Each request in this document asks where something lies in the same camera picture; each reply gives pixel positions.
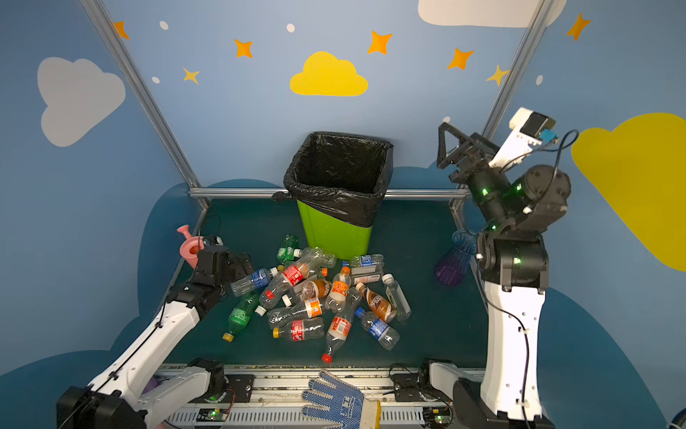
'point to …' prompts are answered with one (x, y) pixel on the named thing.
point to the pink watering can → (190, 247)
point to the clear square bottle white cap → (397, 298)
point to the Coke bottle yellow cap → (302, 330)
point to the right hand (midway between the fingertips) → (458, 128)
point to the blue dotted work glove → (347, 405)
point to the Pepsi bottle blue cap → (385, 334)
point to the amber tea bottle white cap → (379, 304)
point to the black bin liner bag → (345, 175)
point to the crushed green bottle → (288, 251)
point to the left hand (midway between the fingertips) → (241, 261)
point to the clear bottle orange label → (309, 308)
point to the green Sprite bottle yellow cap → (240, 315)
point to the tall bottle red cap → (341, 323)
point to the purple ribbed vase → (452, 266)
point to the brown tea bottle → (316, 289)
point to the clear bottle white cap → (316, 256)
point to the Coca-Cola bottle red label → (291, 275)
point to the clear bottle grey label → (366, 273)
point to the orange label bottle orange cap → (336, 299)
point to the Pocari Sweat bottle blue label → (259, 279)
